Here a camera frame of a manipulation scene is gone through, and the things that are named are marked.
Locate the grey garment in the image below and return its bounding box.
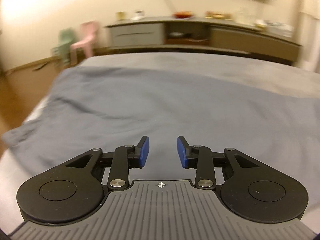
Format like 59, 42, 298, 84
3, 67, 319, 191

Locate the green plastic chair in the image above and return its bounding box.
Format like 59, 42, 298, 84
52, 28, 76, 64

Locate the pink plastic chair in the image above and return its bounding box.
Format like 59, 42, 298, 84
70, 21, 99, 65

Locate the long low sideboard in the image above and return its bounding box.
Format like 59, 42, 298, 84
106, 17, 301, 66

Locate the red fruit plate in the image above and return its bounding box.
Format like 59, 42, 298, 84
172, 11, 194, 19

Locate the cream curtain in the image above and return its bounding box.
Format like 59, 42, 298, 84
295, 0, 319, 72

